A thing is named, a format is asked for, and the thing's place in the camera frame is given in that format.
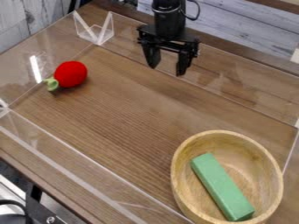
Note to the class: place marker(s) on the clear acrylic enclosure wall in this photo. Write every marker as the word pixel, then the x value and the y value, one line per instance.
pixel 95 144

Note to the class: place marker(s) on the black table leg bracket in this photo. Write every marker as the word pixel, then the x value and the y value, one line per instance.
pixel 40 215

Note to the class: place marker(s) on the light wooden bowl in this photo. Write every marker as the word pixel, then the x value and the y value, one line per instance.
pixel 249 165

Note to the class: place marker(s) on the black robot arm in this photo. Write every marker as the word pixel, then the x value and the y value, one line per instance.
pixel 167 35

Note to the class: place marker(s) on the green rectangular block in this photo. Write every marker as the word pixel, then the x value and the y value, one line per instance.
pixel 223 190

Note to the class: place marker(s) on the red plush strawberry toy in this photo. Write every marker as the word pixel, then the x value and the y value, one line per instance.
pixel 69 74

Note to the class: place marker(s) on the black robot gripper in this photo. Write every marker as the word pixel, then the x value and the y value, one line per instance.
pixel 152 42

